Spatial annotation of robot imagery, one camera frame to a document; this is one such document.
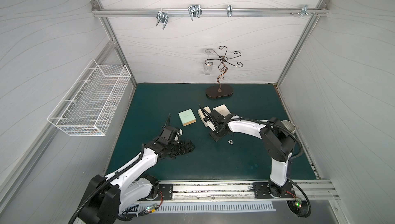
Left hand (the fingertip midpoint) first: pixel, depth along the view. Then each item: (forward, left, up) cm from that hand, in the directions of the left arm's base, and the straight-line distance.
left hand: (190, 150), depth 81 cm
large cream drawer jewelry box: (+29, -20, -2) cm, 35 cm away
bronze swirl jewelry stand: (+48, -21, -4) cm, 52 cm away
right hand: (+12, -14, -6) cm, 20 cm away
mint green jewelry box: (+23, +4, -3) cm, 23 cm away
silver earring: (+8, -23, -6) cm, 25 cm away
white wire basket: (+10, +46, +25) cm, 53 cm away
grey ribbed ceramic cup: (+18, -60, -2) cm, 63 cm away
